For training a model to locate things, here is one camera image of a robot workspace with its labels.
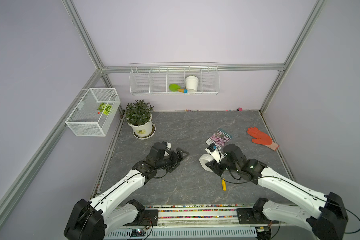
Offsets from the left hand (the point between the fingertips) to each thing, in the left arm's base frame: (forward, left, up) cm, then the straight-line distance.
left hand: (186, 159), depth 77 cm
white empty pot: (+43, -7, +16) cm, 46 cm away
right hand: (0, -12, -2) cm, 12 cm away
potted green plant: (+32, +28, +3) cm, 42 cm away
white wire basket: (+26, +50, +10) cm, 57 cm away
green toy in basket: (+27, +42, +14) cm, 52 cm away
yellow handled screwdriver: (-10, -21, -14) cm, 27 cm away
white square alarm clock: (-1, -10, +1) cm, 10 cm away
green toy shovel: (+48, +4, +10) cm, 49 cm away
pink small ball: (+50, -49, -17) cm, 72 cm away
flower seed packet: (+21, -26, -15) cm, 36 cm away
